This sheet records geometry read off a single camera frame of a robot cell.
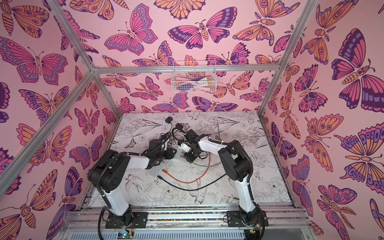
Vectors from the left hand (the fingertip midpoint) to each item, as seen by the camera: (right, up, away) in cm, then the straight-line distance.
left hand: (177, 150), depth 97 cm
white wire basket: (+11, +47, -1) cm, 49 cm away
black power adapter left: (-9, +20, +18) cm, 29 cm away
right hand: (+7, -4, -1) cm, 8 cm away
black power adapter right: (-1, +16, +16) cm, 23 cm away
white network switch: (+1, -1, 0) cm, 1 cm away
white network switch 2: (-12, -11, -9) cm, 18 cm away
